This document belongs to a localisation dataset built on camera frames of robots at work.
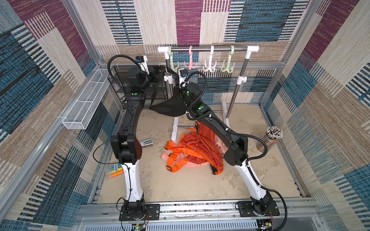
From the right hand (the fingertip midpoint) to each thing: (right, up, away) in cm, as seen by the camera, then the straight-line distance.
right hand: (179, 77), depth 81 cm
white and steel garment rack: (+33, -19, +21) cm, 44 cm away
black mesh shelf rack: (-43, +5, +18) cm, 47 cm away
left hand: (-12, +6, 0) cm, 13 cm away
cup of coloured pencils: (+52, -31, 0) cm, 60 cm away
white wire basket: (-64, -21, +11) cm, 68 cm away
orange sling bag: (+10, -39, +8) cm, 41 cm away
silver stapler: (-23, -39, +18) cm, 49 cm away
